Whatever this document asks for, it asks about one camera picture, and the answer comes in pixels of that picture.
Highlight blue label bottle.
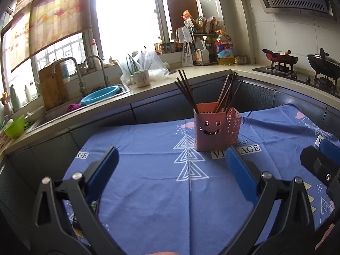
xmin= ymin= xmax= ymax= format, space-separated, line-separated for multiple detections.
xmin=61 ymin=62 xmax=71 ymax=81

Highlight white knife package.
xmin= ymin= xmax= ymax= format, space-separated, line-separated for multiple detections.
xmin=177 ymin=27 xmax=195 ymax=67

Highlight black metal rack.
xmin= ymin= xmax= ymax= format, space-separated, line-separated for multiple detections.
xmin=193 ymin=32 xmax=217 ymax=64

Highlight brown cardboard panel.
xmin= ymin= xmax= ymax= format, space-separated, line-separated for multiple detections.
xmin=165 ymin=0 xmax=202 ymax=31

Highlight blue plastic basin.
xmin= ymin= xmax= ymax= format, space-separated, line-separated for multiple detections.
xmin=80 ymin=85 xmax=119 ymax=106

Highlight wide patterned roller blind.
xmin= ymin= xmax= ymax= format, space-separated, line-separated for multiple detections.
xmin=29 ymin=0 xmax=92 ymax=57

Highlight wooden cutting board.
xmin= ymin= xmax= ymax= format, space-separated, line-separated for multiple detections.
xmin=38 ymin=66 xmax=70 ymax=111

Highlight pile of snack packets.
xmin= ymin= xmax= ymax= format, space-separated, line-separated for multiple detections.
xmin=182 ymin=10 xmax=225 ymax=34

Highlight black gas stove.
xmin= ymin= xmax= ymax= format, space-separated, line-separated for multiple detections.
xmin=252 ymin=62 xmax=340 ymax=99

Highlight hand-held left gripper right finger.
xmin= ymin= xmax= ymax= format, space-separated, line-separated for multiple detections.
xmin=220 ymin=146 xmax=316 ymax=255

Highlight row of spice jars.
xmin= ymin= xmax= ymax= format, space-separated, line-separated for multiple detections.
xmin=154 ymin=41 xmax=184 ymax=55

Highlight blue printed tablecloth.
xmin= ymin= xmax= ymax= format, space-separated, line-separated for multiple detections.
xmin=62 ymin=103 xmax=340 ymax=255

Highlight pink plastic utensil holder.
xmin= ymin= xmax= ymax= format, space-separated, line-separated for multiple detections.
xmin=193 ymin=102 xmax=242 ymax=151

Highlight yellow cooking oil bottle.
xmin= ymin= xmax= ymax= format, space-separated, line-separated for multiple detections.
xmin=216 ymin=30 xmax=236 ymax=66

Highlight pale green flask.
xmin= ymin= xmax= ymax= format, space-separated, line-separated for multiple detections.
xmin=9 ymin=84 xmax=21 ymax=112

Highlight green plastic bowl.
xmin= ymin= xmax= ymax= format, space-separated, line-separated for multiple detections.
xmin=3 ymin=115 xmax=26 ymax=139

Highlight stainless steel sink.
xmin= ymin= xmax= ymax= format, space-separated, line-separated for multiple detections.
xmin=25 ymin=84 xmax=133 ymax=135

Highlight narrow patterned roller blind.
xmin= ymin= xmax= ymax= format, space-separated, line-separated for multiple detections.
xmin=1 ymin=11 xmax=31 ymax=72

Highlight white mug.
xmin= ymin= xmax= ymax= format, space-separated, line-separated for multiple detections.
xmin=130 ymin=70 xmax=151 ymax=88

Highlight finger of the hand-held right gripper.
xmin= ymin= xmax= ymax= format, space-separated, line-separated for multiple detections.
xmin=319 ymin=139 xmax=340 ymax=169
xmin=300 ymin=146 xmax=340 ymax=200

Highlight steel arched faucet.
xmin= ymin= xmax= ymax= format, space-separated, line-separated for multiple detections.
xmin=84 ymin=55 xmax=111 ymax=88
xmin=51 ymin=57 xmax=87 ymax=97

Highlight bundle of brown wooden chopsticks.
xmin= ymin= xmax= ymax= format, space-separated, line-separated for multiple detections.
xmin=175 ymin=70 xmax=244 ymax=113

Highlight red frying pan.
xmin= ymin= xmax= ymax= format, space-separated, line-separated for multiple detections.
xmin=262 ymin=48 xmax=298 ymax=65

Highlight black wok with lid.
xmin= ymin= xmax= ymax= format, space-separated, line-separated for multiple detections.
xmin=307 ymin=48 xmax=340 ymax=75

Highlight white plastic jug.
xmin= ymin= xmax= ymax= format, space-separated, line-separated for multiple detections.
xmin=193 ymin=38 xmax=211 ymax=66

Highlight clear plastic bag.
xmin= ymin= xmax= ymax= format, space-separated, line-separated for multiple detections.
xmin=117 ymin=50 xmax=170 ymax=85

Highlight green onions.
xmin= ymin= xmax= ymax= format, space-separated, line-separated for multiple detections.
xmin=127 ymin=54 xmax=140 ymax=73

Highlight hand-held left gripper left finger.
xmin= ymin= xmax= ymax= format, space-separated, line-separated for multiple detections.
xmin=30 ymin=146 xmax=125 ymax=255

